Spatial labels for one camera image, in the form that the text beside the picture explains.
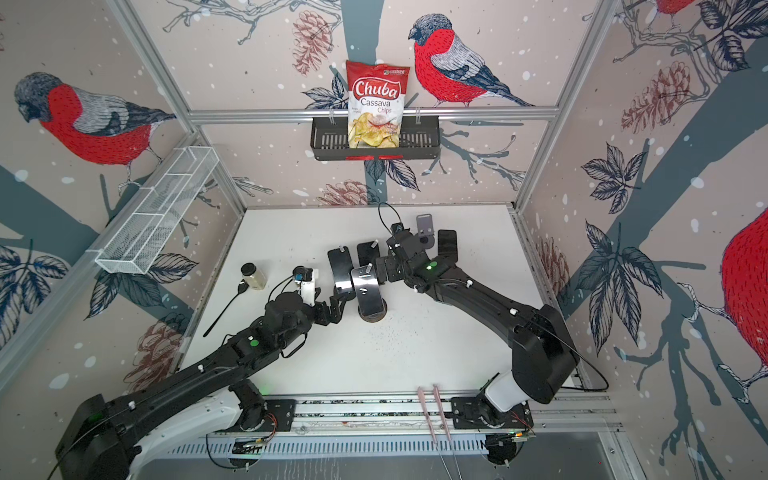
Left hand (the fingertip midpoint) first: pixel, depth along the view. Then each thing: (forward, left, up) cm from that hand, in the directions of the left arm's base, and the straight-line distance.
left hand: (334, 293), depth 77 cm
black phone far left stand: (+13, +1, -8) cm, 16 cm away
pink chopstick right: (-20, -27, -20) cm, 39 cm away
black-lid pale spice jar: (+11, +28, -10) cm, 32 cm away
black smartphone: (+27, -36, -14) cm, 47 cm away
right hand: (+9, -15, -1) cm, 18 cm away
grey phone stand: (+30, -28, -10) cm, 42 cm away
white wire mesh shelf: (+17, +47, +13) cm, 52 cm away
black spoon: (+12, +35, -17) cm, 41 cm away
